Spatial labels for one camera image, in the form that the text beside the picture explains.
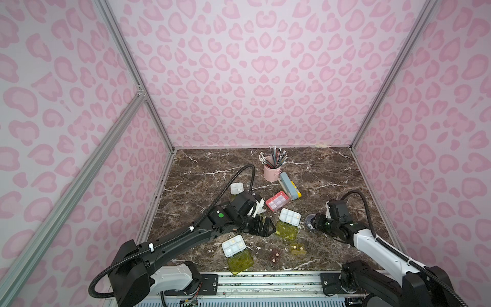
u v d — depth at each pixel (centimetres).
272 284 75
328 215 73
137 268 39
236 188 100
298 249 82
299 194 98
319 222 77
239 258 80
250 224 65
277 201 96
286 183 98
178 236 46
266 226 65
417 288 40
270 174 100
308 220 87
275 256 80
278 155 100
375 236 54
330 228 73
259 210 92
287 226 88
